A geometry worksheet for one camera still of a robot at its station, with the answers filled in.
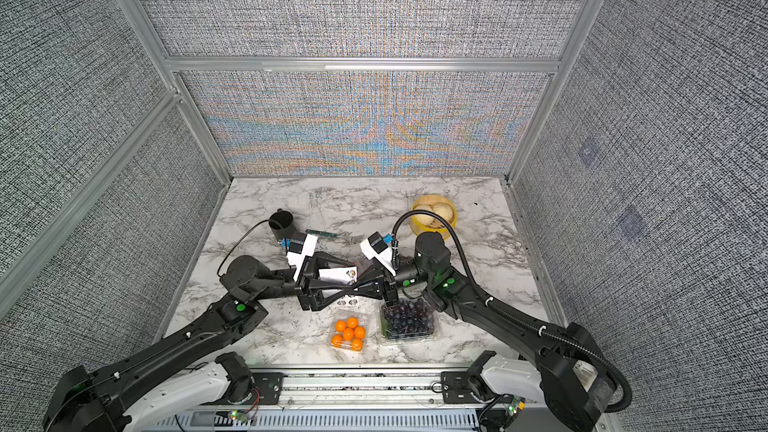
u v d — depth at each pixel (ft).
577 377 1.32
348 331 2.66
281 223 3.16
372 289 2.03
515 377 1.69
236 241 3.45
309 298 1.80
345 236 3.38
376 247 1.86
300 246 1.75
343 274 1.95
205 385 1.91
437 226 3.38
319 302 1.83
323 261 1.99
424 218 2.13
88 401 1.44
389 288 1.89
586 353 1.33
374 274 1.98
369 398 2.40
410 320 2.59
